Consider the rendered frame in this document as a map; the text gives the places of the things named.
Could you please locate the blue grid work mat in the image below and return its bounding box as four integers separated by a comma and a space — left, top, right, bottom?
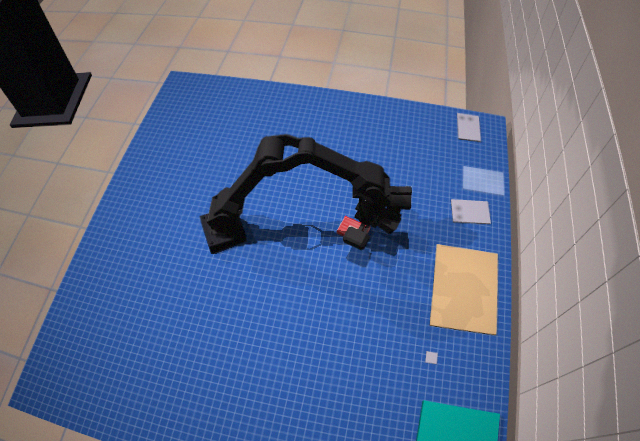
8, 71, 511, 441

